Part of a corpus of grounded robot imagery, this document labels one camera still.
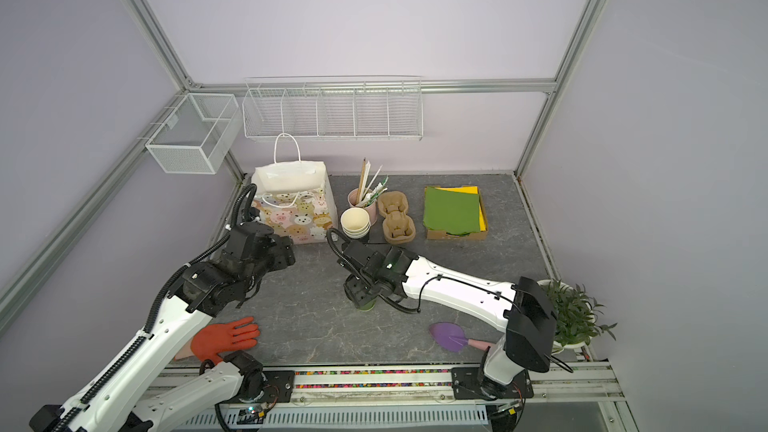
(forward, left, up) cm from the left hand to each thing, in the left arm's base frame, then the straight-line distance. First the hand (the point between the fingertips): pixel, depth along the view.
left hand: (279, 249), depth 73 cm
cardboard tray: (+13, -58, -21) cm, 63 cm away
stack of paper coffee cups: (+17, -17, -14) cm, 28 cm away
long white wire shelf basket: (+49, -10, +6) cm, 50 cm away
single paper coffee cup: (-15, -22, -3) cm, 26 cm away
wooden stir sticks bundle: (+29, -20, -9) cm, 37 cm away
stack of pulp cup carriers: (+18, -30, -21) cm, 41 cm away
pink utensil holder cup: (+19, -21, -6) cm, 29 cm away
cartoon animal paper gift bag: (+16, -2, +1) cm, 16 cm away
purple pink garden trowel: (-18, -44, -24) cm, 53 cm away
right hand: (-7, -19, -10) cm, 23 cm away
